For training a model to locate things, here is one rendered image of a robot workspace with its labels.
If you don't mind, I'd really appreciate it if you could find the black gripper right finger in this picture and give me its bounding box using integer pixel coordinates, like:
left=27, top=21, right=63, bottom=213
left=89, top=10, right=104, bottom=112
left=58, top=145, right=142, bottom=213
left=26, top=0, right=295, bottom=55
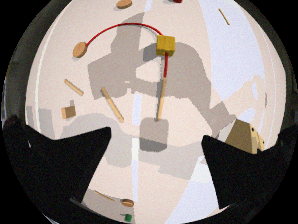
left=201, top=135, right=279, bottom=209

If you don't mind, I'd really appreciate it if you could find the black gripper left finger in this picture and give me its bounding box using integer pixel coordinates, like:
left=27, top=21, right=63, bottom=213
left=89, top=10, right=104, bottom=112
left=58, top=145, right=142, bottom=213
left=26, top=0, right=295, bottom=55
left=24, top=125, right=112, bottom=204

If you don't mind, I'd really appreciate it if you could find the red string with wooden stick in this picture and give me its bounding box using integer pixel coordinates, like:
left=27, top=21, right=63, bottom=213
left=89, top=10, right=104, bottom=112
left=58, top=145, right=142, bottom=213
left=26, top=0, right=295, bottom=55
left=85, top=23, right=168, bottom=121

